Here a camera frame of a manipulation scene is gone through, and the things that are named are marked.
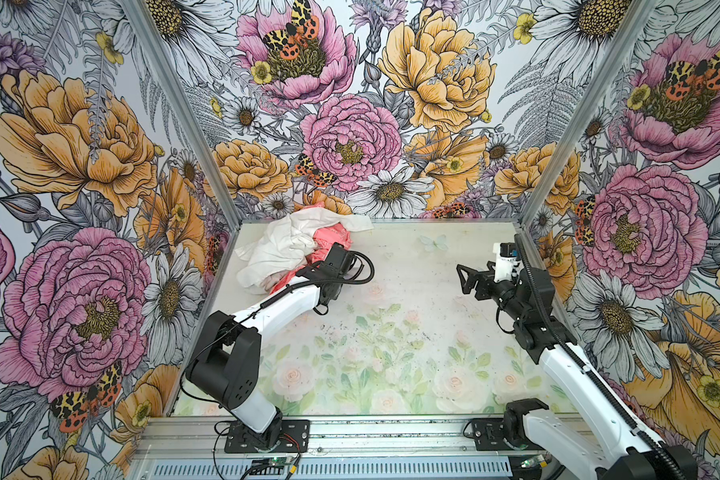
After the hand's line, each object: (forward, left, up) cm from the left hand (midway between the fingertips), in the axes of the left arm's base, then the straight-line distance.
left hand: (316, 285), depth 89 cm
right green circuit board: (-42, -53, -11) cm, 69 cm away
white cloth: (+13, +10, +4) cm, 17 cm away
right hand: (-4, -42, +11) cm, 44 cm away
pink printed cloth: (+17, -1, +1) cm, 17 cm away
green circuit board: (-42, +9, -12) cm, 44 cm away
